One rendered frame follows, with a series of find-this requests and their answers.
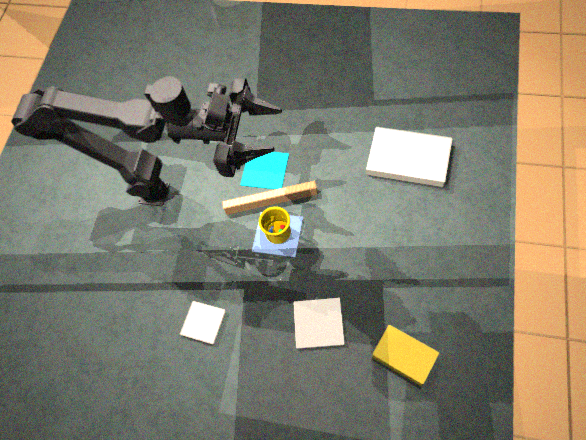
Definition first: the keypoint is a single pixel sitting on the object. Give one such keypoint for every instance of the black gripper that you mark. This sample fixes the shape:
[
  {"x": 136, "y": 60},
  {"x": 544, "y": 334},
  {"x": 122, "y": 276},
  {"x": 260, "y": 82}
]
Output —
[{"x": 231, "y": 155}]

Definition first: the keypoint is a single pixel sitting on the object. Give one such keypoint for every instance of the yellow rectangular block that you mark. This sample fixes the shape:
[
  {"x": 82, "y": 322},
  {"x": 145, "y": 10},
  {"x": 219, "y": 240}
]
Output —
[{"x": 405, "y": 355}]

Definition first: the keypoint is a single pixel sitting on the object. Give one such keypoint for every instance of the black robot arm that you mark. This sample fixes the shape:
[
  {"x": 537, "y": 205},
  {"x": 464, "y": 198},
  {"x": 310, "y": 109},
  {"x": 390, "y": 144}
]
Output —
[{"x": 43, "y": 114}]

